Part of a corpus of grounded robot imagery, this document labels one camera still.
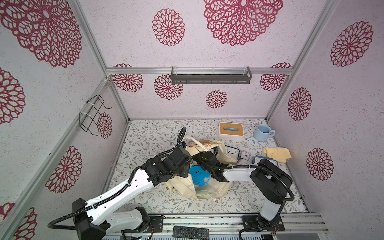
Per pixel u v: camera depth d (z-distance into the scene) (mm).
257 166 526
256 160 945
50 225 380
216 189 773
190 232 702
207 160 702
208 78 862
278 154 971
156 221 760
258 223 665
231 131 1072
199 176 858
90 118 752
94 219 380
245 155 975
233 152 977
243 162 927
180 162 531
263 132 1040
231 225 758
